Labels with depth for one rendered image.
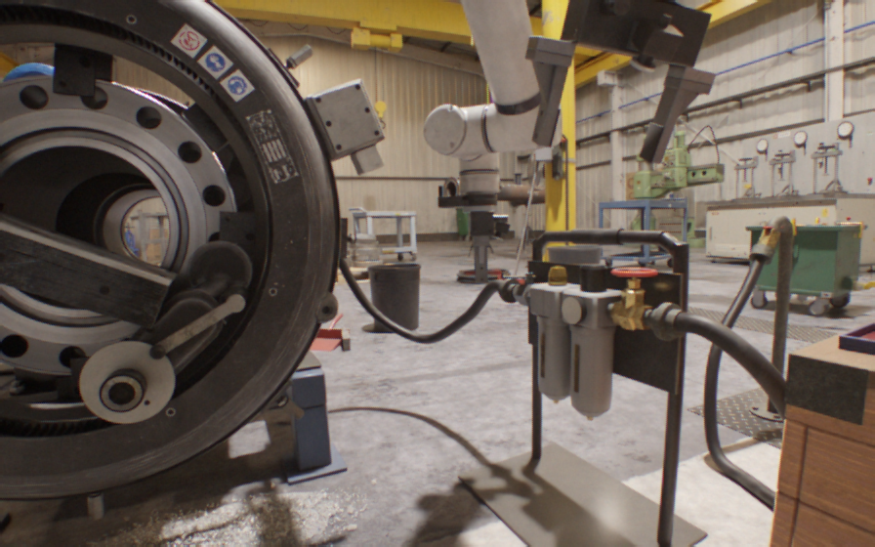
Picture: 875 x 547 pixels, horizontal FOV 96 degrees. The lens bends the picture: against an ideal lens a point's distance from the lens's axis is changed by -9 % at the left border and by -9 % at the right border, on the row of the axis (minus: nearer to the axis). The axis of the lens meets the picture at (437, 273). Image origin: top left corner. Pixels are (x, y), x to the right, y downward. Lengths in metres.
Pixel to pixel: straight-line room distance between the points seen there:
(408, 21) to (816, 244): 11.24
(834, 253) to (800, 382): 2.80
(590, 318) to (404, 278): 1.70
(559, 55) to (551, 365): 0.60
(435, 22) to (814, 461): 12.98
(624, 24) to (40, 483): 0.86
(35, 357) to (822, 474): 0.96
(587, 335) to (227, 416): 0.60
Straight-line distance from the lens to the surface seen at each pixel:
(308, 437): 1.12
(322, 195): 0.68
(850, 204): 6.07
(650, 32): 0.45
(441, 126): 0.80
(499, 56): 0.69
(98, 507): 0.93
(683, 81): 0.53
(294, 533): 0.98
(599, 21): 0.47
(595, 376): 0.83
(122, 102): 0.82
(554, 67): 0.47
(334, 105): 0.74
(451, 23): 13.36
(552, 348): 0.88
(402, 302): 2.40
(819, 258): 3.27
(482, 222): 0.88
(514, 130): 0.76
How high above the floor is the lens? 0.58
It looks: 6 degrees down
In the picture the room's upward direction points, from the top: 2 degrees counter-clockwise
